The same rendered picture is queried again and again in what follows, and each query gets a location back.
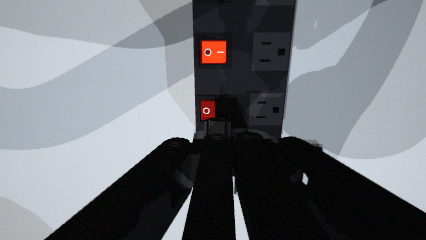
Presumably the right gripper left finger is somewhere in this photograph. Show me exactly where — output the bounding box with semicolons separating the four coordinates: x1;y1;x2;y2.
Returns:
44;97;236;240

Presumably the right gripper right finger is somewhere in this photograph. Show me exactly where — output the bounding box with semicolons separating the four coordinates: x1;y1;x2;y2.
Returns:
225;97;426;240

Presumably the black power strip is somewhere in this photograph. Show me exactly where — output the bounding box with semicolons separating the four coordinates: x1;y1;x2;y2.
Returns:
192;0;296;143

